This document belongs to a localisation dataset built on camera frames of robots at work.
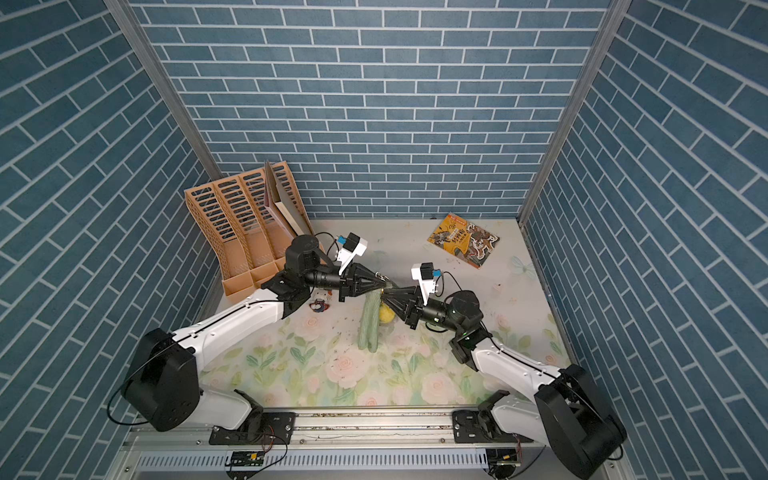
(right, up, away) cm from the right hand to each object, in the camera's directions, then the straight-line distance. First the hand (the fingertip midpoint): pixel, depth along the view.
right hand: (389, 299), depth 70 cm
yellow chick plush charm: (-1, -5, +6) cm, 8 cm away
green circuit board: (-34, -39, +2) cm, 52 cm away
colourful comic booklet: (+27, +14, +42) cm, 52 cm away
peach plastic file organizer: (-53, +22, +39) cm, 69 cm away
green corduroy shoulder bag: (-5, -7, -2) cm, 9 cm away
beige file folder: (-34, +27, +17) cm, 47 cm away
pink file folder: (-35, +23, +14) cm, 44 cm away
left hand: (0, +2, -2) cm, 3 cm away
